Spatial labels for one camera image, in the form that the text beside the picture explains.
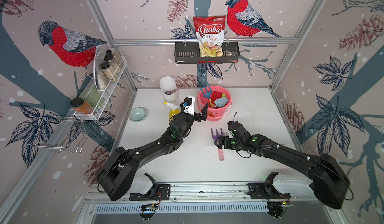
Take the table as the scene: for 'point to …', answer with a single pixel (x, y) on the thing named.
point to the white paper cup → (168, 85)
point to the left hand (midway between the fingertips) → (202, 99)
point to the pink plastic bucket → (215, 114)
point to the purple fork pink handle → (215, 137)
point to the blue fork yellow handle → (207, 91)
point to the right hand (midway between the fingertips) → (220, 142)
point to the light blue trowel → (221, 102)
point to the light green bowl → (137, 114)
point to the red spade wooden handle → (215, 95)
